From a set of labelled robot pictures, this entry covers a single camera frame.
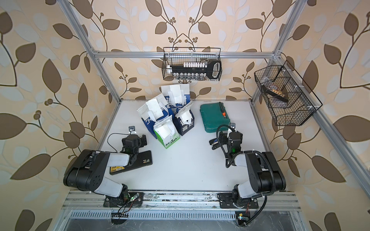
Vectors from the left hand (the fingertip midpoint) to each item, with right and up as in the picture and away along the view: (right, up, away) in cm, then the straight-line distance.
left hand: (132, 135), depth 94 cm
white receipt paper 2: (+35, +12, -1) cm, 37 cm away
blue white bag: (+12, +12, -6) cm, 18 cm away
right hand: (+64, +2, 0) cm, 64 cm away
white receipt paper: (+29, +29, +3) cm, 41 cm away
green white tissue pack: (+27, -1, -3) cm, 27 cm away
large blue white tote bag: (+22, +26, +5) cm, 34 cm away
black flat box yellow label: (+9, -14, -7) cm, 18 cm away
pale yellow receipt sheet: (+22, +4, -11) cm, 25 cm away
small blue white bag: (+33, +4, 0) cm, 33 cm away
